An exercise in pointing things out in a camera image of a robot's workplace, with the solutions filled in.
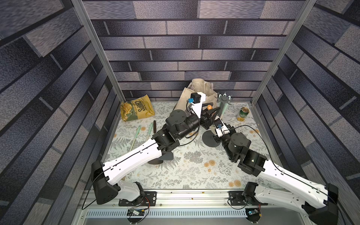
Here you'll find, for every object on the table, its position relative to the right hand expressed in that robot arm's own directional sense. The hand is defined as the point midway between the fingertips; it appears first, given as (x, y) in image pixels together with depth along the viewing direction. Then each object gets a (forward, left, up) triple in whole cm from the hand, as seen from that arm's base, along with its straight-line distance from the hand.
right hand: (218, 119), depth 68 cm
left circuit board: (-36, +43, -32) cm, 65 cm away
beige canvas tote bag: (+46, +8, -15) cm, 49 cm away
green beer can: (+25, -27, -23) cm, 43 cm away
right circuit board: (-35, -20, -36) cm, 54 cm away
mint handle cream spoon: (+12, +51, -31) cm, 61 cm away
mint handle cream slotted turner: (+8, -5, +1) cm, 9 cm away
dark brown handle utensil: (-10, +32, -30) cm, 45 cm away
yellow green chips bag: (+29, +52, -23) cm, 64 cm away
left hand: (-4, +3, +14) cm, 15 cm away
